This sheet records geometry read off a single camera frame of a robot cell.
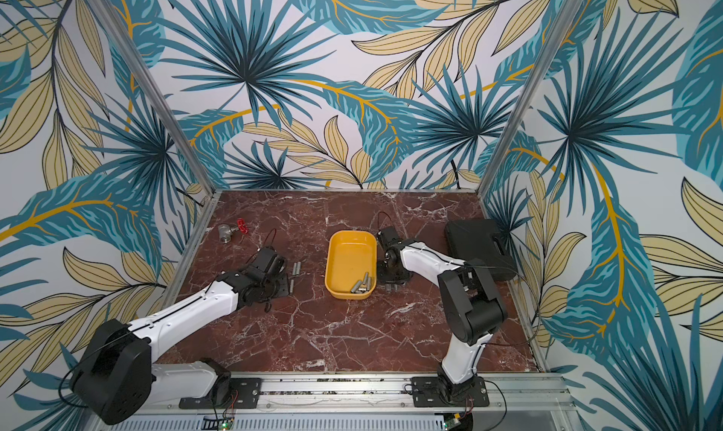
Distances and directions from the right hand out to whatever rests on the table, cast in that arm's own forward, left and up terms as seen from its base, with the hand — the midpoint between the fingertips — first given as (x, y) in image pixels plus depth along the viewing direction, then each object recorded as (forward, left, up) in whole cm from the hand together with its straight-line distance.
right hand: (386, 277), depth 94 cm
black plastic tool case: (+12, -36, +3) cm, 38 cm away
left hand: (-5, +33, +5) cm, 33 cm away
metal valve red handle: (+20, +58, +2) cm, 61 cm away
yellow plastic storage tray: (+11, +13, -2) cm, 17 cm away
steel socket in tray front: (-3, +9, -1) cm, 9 cm away
